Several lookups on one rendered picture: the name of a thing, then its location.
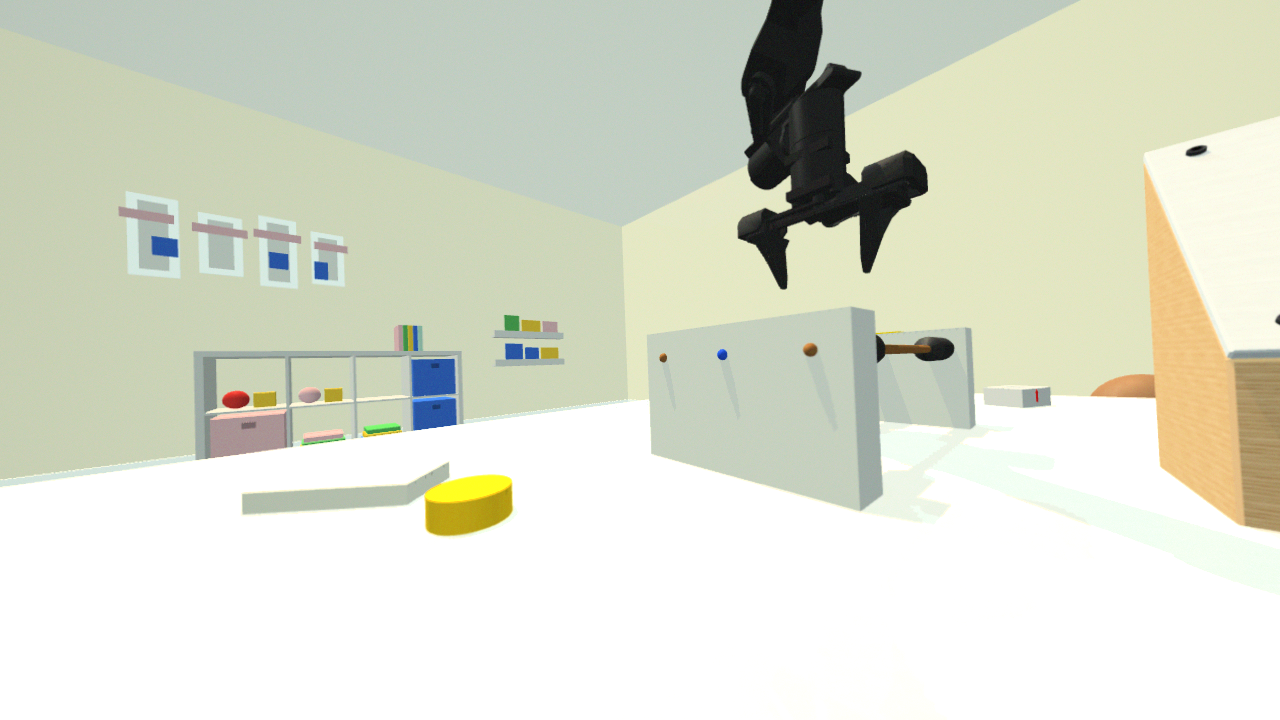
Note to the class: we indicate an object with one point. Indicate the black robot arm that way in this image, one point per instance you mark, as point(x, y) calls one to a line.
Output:
point(780, 111)

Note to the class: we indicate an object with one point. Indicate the white rectangular block with red arrow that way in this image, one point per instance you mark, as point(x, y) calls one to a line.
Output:
point(1017, 396)

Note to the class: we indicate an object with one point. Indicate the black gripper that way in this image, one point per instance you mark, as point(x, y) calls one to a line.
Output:
point(819, 185)

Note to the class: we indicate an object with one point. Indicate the yellow short cylinder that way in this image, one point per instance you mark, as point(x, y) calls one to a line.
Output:
point(468, 504)

